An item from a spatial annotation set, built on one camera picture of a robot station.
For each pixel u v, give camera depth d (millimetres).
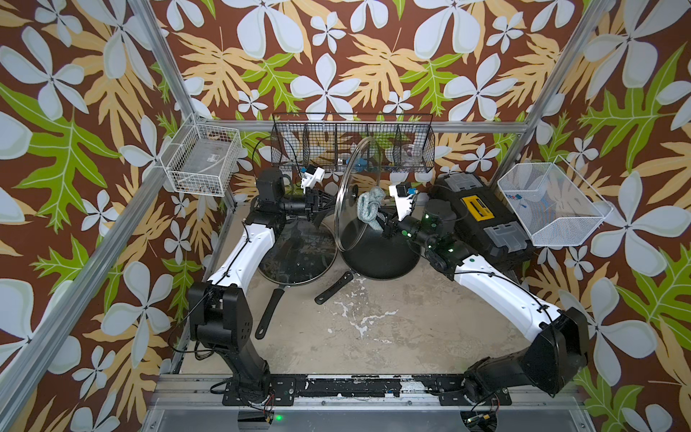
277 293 842
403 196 619
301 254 924
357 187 699
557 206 815
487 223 920
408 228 644
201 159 859
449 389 734
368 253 951
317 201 662
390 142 978
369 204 680
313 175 702
